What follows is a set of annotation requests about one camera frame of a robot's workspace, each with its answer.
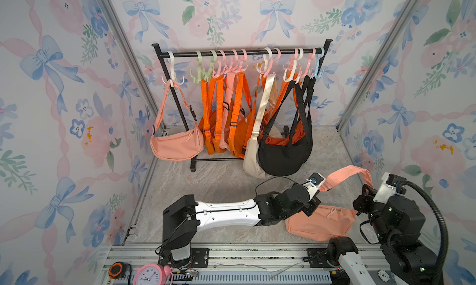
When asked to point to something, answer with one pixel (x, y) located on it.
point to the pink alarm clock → (152, 274)
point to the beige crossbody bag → (250, 160)
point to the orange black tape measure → (118, 269)
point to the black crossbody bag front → (279, 160)
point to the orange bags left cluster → (243, 115)
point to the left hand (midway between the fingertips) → (321, 191)
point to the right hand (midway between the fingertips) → (367, 185)
